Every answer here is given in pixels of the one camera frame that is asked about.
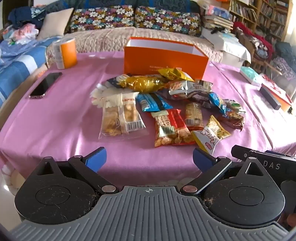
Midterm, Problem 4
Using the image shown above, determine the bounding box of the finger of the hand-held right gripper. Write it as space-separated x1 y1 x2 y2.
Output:
231 145 266 161

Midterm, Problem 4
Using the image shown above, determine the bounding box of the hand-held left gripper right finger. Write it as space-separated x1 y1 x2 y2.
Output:
180 147 270 195

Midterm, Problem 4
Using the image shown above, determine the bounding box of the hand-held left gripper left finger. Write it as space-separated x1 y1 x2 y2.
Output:
35 147 119 195

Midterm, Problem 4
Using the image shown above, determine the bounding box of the blue cookie packet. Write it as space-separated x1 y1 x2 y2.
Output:
209 92 228 118

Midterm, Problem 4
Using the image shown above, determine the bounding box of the orange cardboard box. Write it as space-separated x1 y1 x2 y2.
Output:
124 37 210 80

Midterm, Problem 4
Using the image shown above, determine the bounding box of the yellow and white snack packet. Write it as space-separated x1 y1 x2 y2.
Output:
191 115 232 155

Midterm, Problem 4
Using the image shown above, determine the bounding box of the dark red snack packet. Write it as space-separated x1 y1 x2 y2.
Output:
217 100 245 131

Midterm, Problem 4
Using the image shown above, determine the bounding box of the clear fried snack packet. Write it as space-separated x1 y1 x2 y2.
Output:
99 94 124 139

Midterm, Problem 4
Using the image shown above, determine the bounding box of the red peanut packet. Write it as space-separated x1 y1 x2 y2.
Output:
151 109 197 147

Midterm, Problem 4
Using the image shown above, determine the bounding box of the clear biscuit packet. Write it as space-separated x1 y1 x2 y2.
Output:
185 103 205 131

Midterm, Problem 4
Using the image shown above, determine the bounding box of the pink tablecloth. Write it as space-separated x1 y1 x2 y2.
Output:
0 51 296 193

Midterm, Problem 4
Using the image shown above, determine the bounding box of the clear nut packet with barcode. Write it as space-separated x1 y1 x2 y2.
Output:
119 92 148 136

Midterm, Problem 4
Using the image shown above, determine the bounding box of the silver and purple packet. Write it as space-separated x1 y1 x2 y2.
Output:
171 89 212 108

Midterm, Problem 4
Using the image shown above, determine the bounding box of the long black box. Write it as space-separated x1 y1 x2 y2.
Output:
259 86 281 110

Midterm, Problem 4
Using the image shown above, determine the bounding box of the white ruffled snack packet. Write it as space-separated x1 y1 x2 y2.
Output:
90 83 116 108

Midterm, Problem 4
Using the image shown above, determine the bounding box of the red and white box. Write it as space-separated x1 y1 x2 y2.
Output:
260 74 293 112

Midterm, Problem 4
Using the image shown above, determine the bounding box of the beige and black packet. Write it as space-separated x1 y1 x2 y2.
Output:
196 80 213 91

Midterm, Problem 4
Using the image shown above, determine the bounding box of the silver packet with red print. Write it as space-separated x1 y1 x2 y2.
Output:
168 81 201 100

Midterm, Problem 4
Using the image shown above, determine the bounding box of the blue snack packet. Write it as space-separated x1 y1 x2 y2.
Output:
136 93 173 112

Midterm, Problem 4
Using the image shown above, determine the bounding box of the teal tissue pack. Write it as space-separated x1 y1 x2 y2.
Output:
240 66 264 86

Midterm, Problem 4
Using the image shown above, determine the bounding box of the dark blue and white packet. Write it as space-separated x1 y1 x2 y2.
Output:
107 75 130 88

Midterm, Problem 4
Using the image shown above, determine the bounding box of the gold snack packet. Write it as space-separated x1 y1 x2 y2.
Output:
119 75 168 93

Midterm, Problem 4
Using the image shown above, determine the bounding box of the black smartphone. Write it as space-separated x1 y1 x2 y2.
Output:
29 72 63 99

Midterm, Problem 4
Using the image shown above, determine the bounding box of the orange and white can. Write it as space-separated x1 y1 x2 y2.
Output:
53 38 78 69

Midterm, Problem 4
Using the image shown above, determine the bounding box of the red cloth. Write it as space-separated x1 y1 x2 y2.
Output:
233 22 275 54

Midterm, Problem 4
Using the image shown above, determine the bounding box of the quilted sofa cover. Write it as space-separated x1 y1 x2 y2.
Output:
46 27 222 63

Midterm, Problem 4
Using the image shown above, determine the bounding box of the blue striped blanket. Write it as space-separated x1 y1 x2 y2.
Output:
0 39 55 102

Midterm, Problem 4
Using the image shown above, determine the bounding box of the stack of books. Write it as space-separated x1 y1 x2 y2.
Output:
202 14 234 30

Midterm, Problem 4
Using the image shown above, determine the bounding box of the floral cushion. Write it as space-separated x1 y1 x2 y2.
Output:
65 8 135 34
134 6 202 37

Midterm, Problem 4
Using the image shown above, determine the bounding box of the wooden bookshelf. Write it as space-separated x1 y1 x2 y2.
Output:
229 0 292 42

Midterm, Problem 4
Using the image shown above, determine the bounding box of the beige pillow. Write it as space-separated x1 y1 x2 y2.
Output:
37 8 74 40

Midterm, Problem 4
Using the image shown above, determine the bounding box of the pink floral cloth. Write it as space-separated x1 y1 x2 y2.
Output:
5 23 40 44

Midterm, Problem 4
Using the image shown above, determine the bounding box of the dark blue sofa backrest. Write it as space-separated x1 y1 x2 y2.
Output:
46 0 201 14

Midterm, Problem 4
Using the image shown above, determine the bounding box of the dark blue knitted cloth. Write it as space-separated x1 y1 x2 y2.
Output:
8 8 44 29

